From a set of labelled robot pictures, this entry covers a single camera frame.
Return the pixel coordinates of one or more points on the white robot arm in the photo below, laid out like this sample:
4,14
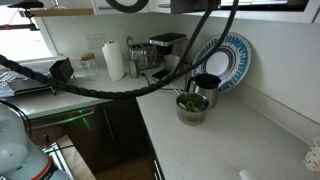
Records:
15,150

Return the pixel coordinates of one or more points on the small steel cup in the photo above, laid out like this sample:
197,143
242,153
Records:
134,70

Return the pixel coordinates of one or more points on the green leafy vegetable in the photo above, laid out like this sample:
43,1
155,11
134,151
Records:
191,106

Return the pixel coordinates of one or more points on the stainless steel toaster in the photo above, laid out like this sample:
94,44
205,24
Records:
144,56

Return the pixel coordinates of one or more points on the stainless steel pot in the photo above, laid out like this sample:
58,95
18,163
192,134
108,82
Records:
191,116

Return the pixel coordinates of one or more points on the steel carafe with black lid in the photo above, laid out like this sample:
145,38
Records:
208,90

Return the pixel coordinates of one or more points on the black steel coffee maker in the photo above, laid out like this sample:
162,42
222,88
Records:
166,41

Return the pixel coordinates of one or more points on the white paper towel roll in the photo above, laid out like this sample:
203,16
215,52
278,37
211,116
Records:
114,61

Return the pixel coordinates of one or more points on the dark lower kitchen cabinet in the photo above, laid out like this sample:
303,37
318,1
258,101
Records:
123,133

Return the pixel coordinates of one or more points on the glass jar with cork lid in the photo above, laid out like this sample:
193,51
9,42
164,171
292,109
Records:
88,66

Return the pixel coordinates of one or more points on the blue patterned decorative plate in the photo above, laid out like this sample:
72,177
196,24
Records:
238,50

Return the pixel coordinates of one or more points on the black square box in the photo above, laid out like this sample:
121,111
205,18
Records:
61,70

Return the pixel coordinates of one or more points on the white rolled paper sheet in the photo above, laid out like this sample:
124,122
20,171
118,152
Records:
248,175

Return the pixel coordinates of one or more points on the wooden plank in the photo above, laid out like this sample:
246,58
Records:
61,12

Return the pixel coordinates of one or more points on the dark grey flat tray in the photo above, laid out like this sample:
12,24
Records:
30,86

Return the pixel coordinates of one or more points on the black white patterned cloth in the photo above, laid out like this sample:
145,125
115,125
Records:
7,85

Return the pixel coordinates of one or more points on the dotted paper cup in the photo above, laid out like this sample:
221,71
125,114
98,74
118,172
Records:
313,156

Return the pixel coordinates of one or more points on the white wall switch plate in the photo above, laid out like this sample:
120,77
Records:
95,42

